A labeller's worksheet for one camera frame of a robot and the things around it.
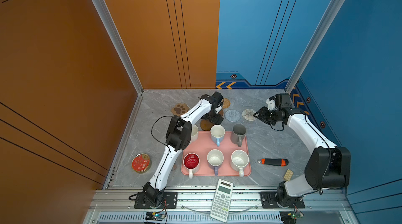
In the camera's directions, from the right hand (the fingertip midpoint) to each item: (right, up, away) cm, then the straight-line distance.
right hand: (255, 115), depth 87 cm
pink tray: (-29, -18, +5) cm, 34 cm away
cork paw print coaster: (-46, +3, +21) cm, 51 cm away
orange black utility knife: (+13, -25, -5) cm, 28 cm away
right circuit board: (+10, -44, -18) cm, 49 cm away
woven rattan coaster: (-13, +7, +25) cm, 29 cm away
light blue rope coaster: (-10, -2, +18) cm, 20 cm away
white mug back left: (-34, -10, -2) cm, 35 cm away
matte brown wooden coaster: (-28, -7, +12) cm, 31 cm away
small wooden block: (+14, -30, -8) cm, 34 cm away
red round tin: (-62, -25, -6) cm, 67 cm away
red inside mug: (-36, -25, -5) cm, 44 cm away
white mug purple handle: (-23, -24, -1) cm, 33 cm away
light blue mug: (-21, -12, +7) cm, 25 cm away
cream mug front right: (-10, -25, -3) cm, 27 cm away
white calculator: (-21, -40, -15) cm, 47 cm away
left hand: (-23, -4, +13) cm, 27 cm away
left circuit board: (-51, -45, -17) cm, 70 cm away
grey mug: (-8, -10, +4) cm, 14 cm away
